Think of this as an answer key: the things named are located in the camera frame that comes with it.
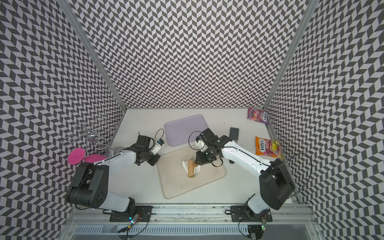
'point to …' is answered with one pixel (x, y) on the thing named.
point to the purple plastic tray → (185, 130)
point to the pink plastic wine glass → (77, 155)
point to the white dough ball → (185, 165)
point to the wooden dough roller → (191, 168)
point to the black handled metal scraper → (234, 135)
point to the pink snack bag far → (258, 115)
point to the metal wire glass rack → (97, 135)
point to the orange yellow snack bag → (265, 147)
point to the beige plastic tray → (174, 178)
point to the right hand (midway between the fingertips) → (201, 164)
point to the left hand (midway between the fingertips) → (155, 157)
